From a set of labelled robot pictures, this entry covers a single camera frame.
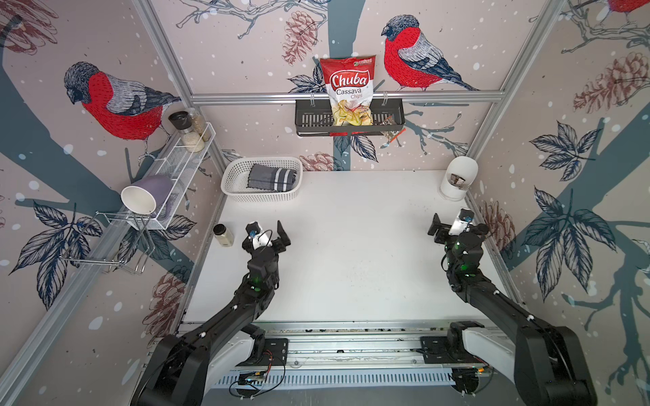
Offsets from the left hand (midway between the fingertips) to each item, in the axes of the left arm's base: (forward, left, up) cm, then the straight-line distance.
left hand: (271, 221), depth 81 cm
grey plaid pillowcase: (+33, +8, -14) cm, 37 cm away
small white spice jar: (+1, +20, -12) cm, 23 cm away
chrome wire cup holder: (-17, +31, +17) cm, 39 cm away
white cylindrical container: (+31, -76, -8) cm, 83 cm away
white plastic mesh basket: (+38, +27, -17) cm, 49 cm away
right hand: (+3, -60, -1) cm, 60 cm away
